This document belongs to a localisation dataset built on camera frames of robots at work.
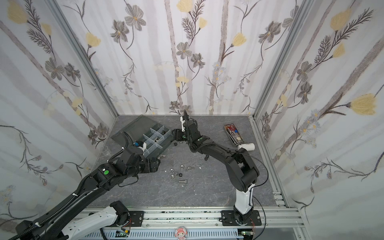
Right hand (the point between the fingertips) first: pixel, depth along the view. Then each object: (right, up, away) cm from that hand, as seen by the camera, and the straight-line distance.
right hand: (172, 126), depth 86 cm
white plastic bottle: (+49, -14, +13) cm, 53 cm away
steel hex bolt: (+8, -33, 0) cm, 34 cm away
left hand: (-9, -17, -12) cm, 23 cm away
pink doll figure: (+7, -50, -18) cm, 54 cm away
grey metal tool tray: (+42, -6, +24) cm, 49 cm away
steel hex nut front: (0, -31, +2) cm, 31 cm away
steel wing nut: (+10, -26, +5) cm, 28 cm away
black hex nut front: (+4, -30, +3) cm, 30 cm away
